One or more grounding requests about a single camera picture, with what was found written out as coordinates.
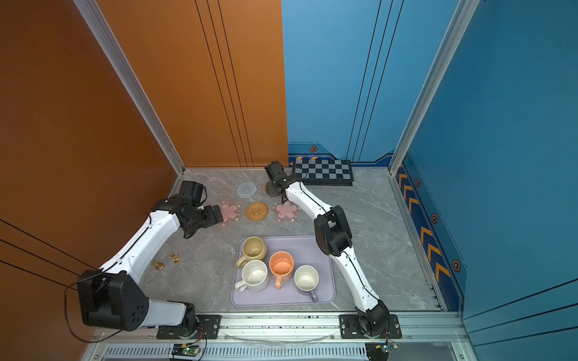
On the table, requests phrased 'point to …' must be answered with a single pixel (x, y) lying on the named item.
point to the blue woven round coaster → (247, 189)
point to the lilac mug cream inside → (306, 278)
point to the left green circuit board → (185, 350)
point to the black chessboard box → (323, 171)
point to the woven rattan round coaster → (257, 210)
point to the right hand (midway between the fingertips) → (278, 185)
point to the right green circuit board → (379, 351)
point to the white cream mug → (254, 274)
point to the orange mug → (281, 266)
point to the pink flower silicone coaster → (287, 211)
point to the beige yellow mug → (254, 247)
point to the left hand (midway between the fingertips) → (213, 217)
